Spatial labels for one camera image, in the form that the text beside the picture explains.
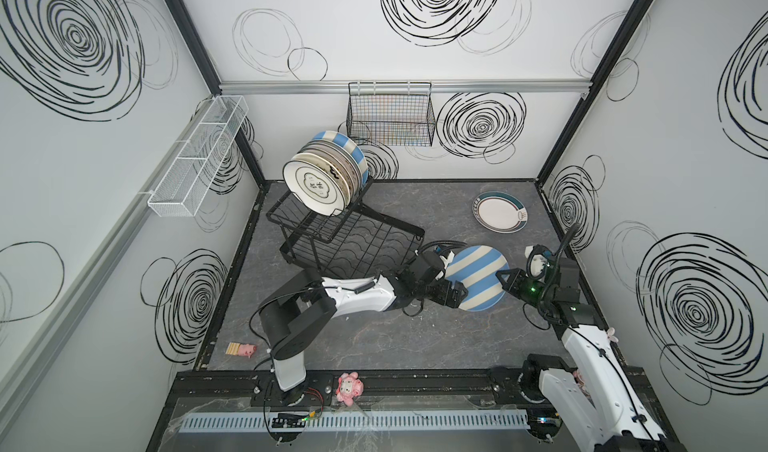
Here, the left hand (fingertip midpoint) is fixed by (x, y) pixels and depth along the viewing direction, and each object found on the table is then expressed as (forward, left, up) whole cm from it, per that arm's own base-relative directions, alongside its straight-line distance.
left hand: (460, 290), depth 81 cm
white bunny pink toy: (-10, -36, 0) cm, 37 cm away
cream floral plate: (+18, +33, +25) cm, 45 cm away
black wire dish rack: (+18, +31, -7) cm, 36 cm away
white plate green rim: (+36, -21, -10) cm, 43 cm away
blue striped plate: (+9, -6, -2) cm, 11 cm away
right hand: (+3, -9, +4) cm, 10 cm away
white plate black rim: (+19, +40, +20) cm, 49 cm away
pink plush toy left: (-23, +29, -5) cm, 37 cm away
